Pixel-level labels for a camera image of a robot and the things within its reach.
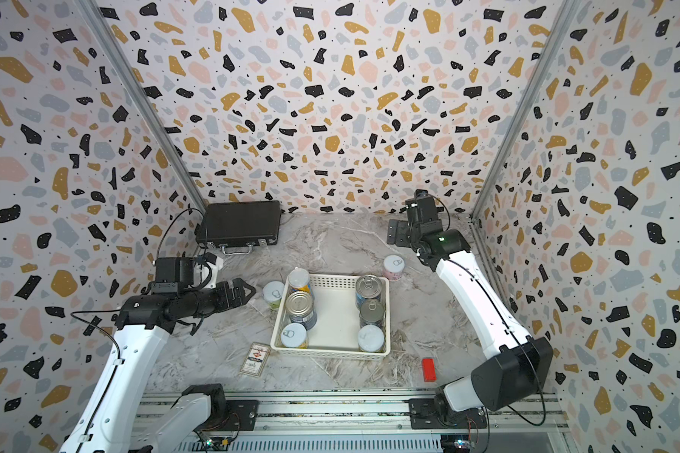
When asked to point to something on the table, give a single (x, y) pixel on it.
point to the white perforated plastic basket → (338, 316)
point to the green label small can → (272, 293)
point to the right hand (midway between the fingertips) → (409, 228)
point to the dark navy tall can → (371, 312)
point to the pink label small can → (393, 267)
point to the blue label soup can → (367, 287)
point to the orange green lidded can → (370, 338)
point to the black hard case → (237, 226)
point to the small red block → (429, 370)
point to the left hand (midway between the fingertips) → (243, 293)
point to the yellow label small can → (294, 335)
